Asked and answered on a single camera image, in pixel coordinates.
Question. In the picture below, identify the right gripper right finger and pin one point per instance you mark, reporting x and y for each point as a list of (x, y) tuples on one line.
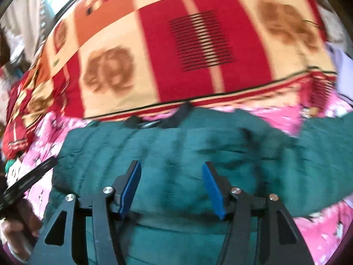
[(260, 229)]

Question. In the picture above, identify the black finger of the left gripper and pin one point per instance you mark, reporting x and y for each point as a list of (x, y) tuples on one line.
[(11, 195)]

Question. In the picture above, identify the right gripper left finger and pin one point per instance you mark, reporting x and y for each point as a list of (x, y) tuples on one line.
[(84, 227)]

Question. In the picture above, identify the dark green puffer jacket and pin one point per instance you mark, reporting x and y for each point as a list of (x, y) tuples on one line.
[(174, 222)]

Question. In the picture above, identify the lavender clothes pile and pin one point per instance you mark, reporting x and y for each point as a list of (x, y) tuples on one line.
[(344, 67)]

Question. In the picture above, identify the left hand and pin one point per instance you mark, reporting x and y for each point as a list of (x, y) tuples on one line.
[(17, 245)]

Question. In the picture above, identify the pink penguin bedsheet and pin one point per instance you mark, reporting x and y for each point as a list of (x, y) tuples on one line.
[(322, 231)]

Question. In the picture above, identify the beige curtain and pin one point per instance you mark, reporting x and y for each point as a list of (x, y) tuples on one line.
[(26, 24)]

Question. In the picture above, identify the red orange rose blanket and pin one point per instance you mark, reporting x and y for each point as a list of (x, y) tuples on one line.
[(110, 59)]

